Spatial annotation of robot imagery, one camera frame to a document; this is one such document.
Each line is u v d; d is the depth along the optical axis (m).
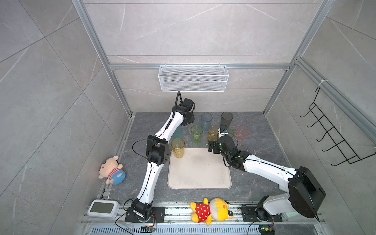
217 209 0.69
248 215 0.73
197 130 1.14
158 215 0.73
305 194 0.41
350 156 0.58
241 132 1.05
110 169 0.83
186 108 0.73
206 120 0.97
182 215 0.75
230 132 0.97
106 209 0.71
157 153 0.62
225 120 1.01
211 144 0.77
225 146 0.64
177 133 1.01
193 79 1.01
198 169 0.88
